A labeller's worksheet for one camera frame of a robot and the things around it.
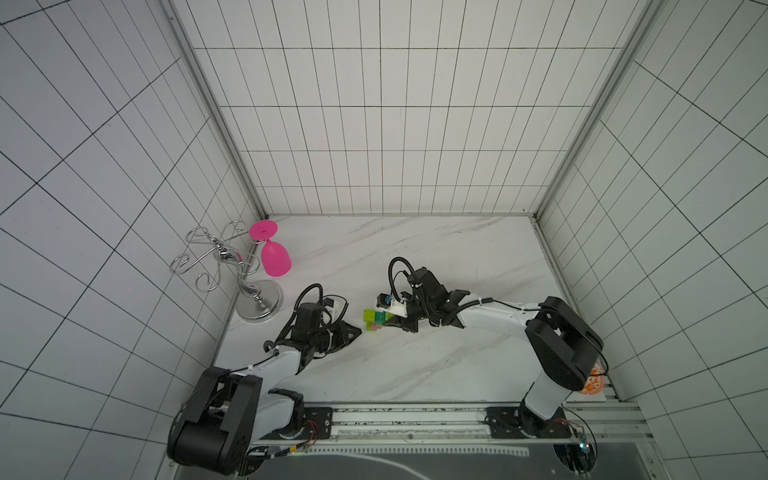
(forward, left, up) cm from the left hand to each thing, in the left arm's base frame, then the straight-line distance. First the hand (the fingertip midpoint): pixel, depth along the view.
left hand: (357, 336), depth 86 cm
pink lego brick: (+2, -5, +3) cm, 6 cm away
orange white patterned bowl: (-13, -64, +1) cm, 65 cm away
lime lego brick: (+3, -4, +9) cm, 10 cm away
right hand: (+8, -9, +5) cm, 13 cm away
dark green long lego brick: (+3, -7, +8) cm, 11 cm away
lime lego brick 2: (+2, -9, +9) cm, 13 cm away
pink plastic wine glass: (+17, +24, +15) cm, 33 cm away
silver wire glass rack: (+11, +32, 0) cm, 34 cm away
